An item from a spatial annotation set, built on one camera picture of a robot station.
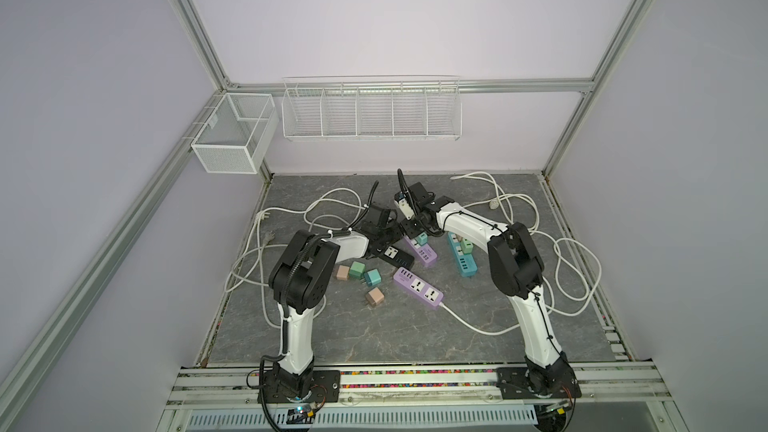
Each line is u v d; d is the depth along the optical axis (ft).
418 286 2.90
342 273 3.01
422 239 3.08
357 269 3.01
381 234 2.79
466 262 3.07
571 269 3.08
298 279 1.71
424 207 2.51
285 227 3.45
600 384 2.48
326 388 2.42
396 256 3.09
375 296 2.85
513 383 2.42
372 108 3.38
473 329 2.71
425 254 3.10
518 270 1.87
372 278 2.99
